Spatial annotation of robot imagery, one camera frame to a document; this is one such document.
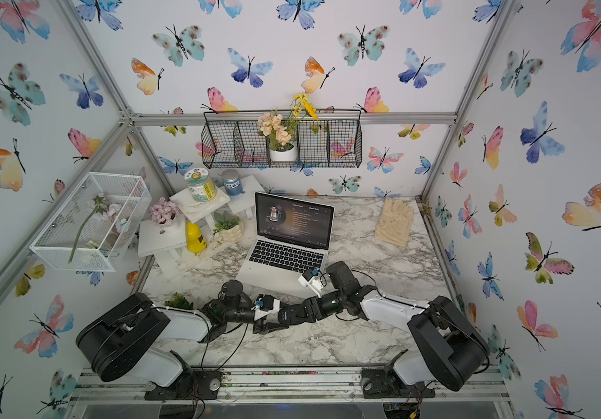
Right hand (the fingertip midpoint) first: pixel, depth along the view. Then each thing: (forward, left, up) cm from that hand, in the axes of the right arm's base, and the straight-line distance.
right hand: (298, 315), depth 78 cm
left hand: (+2, +3, -3) cm, 5 cm away
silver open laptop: (+32, +6, -8) cm, 33 cm away
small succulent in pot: (+31, +28, +1) cm, 42 cm away
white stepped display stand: (+18, +43, +7) cm, 48 cm away
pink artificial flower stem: (+20, +57, +22) cm, 64 cm away
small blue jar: (+44, +28, +13) cm, 53 cm away
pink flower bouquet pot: (+23, +42, +17) cm, 51 cm away
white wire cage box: (+13, +56, +21) cm, 62 cm away
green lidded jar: (+33, +33, +20) cm, 51 cm away
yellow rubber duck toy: (+25, +40, -1) cm, 47 cm away
